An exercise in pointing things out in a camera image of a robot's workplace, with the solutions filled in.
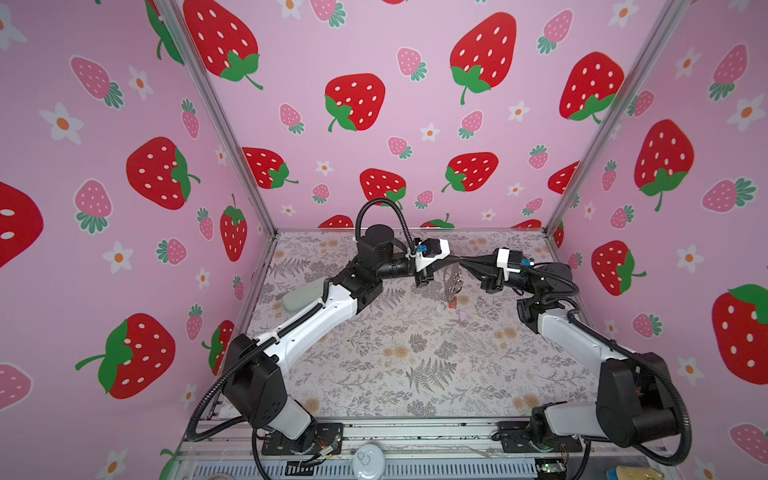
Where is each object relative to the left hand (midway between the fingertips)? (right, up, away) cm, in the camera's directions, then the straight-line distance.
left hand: (456, 255), depth 66 cm
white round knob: (-20, -47, +1) cm, 51 cm away
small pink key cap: (+9, -20, +30) cm, 37 cm away
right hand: (+1, -1, +2) cm, 2 cm away
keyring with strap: (0, -7, +5) cm, 9 cm away
